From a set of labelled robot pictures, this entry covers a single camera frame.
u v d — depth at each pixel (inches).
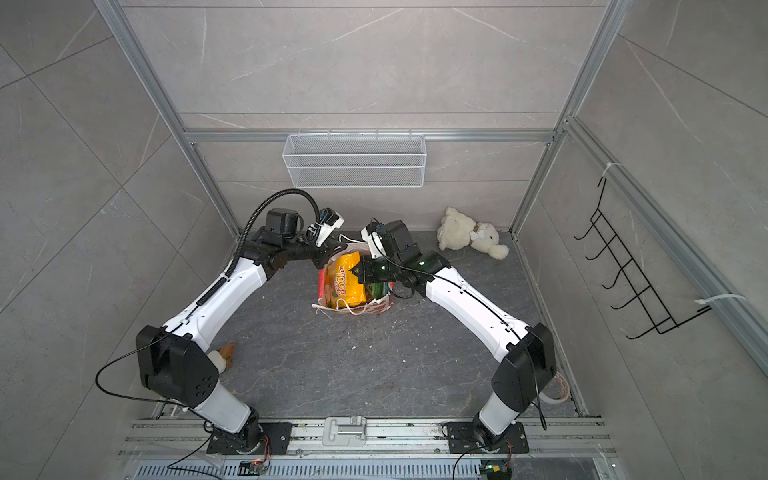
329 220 26.5
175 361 16.9
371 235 27.4
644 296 25.4
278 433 29.3
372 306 29.5
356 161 39.0
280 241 24.7
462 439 28.7
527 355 16.3
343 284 29.9
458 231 42.8
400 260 22.8
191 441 29.4
